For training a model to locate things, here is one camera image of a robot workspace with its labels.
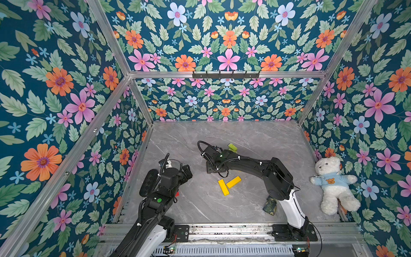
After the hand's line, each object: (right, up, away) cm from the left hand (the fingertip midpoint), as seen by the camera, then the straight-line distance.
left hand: (185, 168), depth 80 cm
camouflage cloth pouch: (+43, -19, -1) cm, 47 cm away
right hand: (+15, 0, +13) cm, 20 cm away
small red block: (-6, -15, +6) cm, 17 cm away
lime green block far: (+26, +9, +24) cm, 37 cm away
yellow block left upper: (+20, -12, +6) cm, 24 cm away
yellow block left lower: (+25, -10, +9) cm, 29 cm away
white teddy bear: (+77, -9, +1) cm, 78 cm away
